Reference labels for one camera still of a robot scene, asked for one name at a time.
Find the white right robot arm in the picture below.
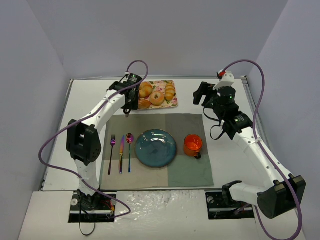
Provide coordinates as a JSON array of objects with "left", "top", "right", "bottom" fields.
[{"left": 193, "top": 82, "right": 306, "bottom": 219}]

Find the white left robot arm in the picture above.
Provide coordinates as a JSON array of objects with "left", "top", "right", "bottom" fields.
[{"left": 66, "top": 73, "right": 143, "bottom": 190}]

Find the striped bread roll right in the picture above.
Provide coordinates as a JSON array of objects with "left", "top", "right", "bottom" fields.
[{"left": 165, "top": 83, "right": 176, "bottom": 102}]

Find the round sesame bun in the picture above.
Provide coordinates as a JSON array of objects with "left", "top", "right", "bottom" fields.
[{"left": 138, "top": 98, "right": 152, "bottom": 110}]

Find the curved striped croissant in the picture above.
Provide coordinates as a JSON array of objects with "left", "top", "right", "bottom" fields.
[{"left": 139, "top": 82, "right": 153, "bottom": 98}]

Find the sugared bagel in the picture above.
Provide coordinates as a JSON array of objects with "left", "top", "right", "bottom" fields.
[{"left": 149, "top": 91, "right": 165, "bottom": 106}]

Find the floral rectangular tray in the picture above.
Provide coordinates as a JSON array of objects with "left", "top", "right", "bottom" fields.
[{"left": 138, "top": 80, "right": 178, "bottom": 110}]

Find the iridescent spoon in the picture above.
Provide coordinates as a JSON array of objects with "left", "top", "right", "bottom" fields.
[{"left": 126, "top": 133, "right": 134, "bottom": 173}]

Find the iridescent fork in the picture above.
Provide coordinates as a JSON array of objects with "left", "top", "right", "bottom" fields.
[{"left": 107, "top": 134, "right": 116, "bottom": 175}]

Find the iridescent knife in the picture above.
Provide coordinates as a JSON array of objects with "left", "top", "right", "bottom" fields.
[{"left": 119, "top": 135, "right": 125, "bottom": 174}]

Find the orange mug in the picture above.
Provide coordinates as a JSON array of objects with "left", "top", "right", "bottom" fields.
[{"left": 183, "top": 134, "right": 203, "bottom": 160}]

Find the blue ceramic plate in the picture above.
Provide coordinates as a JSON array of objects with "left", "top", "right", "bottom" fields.
[{"left": 134, "top": 129, "right": 177, "bottom": 168}]

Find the patchwork grey green placemat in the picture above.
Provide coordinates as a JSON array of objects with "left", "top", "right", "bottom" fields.
[{"left": 99, "top": 113, "right": 214, "bottom": 190}]

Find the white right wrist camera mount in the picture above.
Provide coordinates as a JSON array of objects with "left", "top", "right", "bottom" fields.
[{"left": 213, "top": 69, "right": 235, "bottom": 91}]

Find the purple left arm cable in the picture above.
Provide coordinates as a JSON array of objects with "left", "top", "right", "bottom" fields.
[{"left": 37, "top": 59, "right": 149, "bottom": 218}]

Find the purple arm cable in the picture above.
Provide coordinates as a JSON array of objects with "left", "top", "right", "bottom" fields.
[
  {"left": 37, "top": 59, "right": 149, "bottom": 218},
  {"left": 221, "top": 58, "right": 303, "bottom": 239}
]

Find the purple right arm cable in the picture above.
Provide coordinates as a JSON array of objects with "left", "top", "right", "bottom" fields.
[{"left": 221, "top": 58, "right": 303, "bottom": 239}]

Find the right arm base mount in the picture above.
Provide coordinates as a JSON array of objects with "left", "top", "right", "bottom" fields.
[{"left": 205, "top": 188, "right": 255, "bottom": 220}]

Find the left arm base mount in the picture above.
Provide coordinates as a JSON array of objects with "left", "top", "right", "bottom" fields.
[{"left": 68, "top": 192, "right": 117, "bottom": 223}]

